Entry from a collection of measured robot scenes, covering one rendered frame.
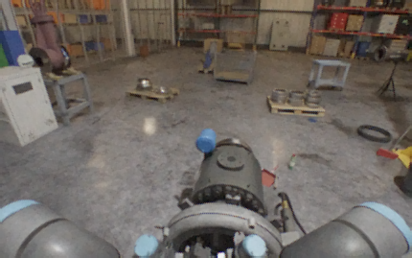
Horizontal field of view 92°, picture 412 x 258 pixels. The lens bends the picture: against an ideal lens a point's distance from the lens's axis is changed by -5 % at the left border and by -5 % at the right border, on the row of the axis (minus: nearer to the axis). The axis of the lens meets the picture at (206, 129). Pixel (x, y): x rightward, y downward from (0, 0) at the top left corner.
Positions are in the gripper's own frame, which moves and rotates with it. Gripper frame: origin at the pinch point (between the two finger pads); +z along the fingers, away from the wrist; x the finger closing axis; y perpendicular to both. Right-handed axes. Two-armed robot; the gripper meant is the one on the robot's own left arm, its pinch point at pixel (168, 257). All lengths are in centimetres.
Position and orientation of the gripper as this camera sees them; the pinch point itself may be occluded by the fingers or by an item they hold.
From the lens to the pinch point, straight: 131.9
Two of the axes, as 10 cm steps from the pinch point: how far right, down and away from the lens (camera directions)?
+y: 1.0, -7.8, 6.2
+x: -9.8, 0.1, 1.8
